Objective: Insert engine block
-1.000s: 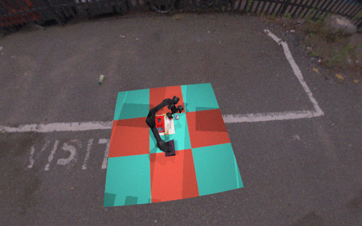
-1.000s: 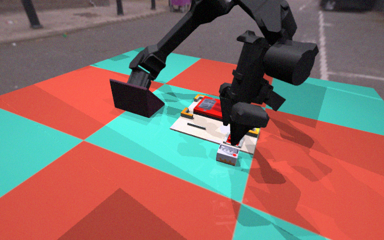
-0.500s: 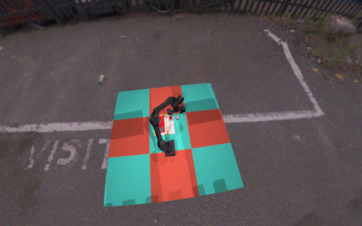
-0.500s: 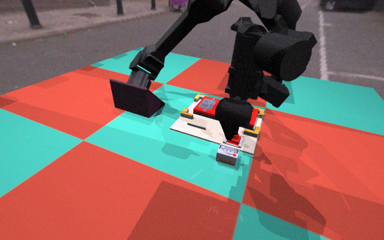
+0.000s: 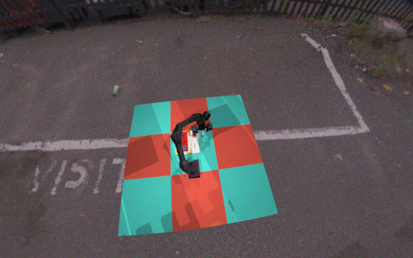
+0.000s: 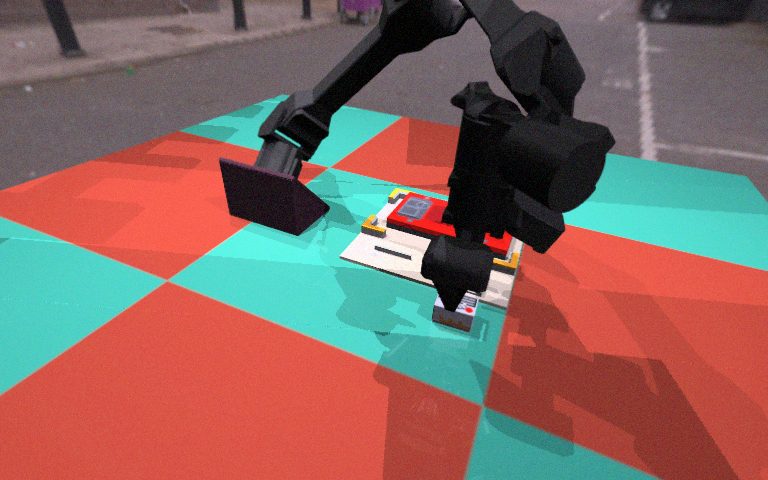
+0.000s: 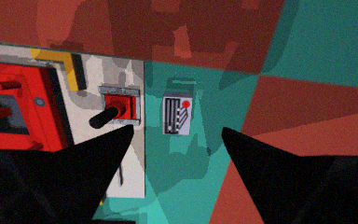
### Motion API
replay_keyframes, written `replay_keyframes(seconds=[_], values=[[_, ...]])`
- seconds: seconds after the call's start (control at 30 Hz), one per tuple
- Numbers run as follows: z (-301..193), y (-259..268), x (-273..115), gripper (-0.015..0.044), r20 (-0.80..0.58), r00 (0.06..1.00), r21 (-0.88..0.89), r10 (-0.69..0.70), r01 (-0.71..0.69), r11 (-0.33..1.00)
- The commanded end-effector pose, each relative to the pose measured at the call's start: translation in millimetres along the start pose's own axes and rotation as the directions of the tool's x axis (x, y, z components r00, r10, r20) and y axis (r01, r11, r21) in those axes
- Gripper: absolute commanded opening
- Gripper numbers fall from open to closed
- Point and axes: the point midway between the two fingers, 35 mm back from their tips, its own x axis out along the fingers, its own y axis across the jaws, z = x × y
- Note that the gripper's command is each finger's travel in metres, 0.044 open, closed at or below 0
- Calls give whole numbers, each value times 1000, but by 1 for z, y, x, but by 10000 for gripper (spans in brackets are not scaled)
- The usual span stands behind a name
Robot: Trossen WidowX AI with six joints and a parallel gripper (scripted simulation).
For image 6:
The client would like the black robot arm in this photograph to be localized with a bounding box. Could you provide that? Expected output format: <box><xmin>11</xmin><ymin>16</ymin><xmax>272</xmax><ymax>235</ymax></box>
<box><xmin>253</xmin><ymin>0</ymin><xmax>615</xmax><ymax>254</ymax></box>

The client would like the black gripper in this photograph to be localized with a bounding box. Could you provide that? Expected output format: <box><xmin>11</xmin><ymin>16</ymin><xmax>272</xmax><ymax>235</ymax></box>
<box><xmin>420</xmin><ymin>161</ymin><xmax>510</xmax><ymax>312</ymax></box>

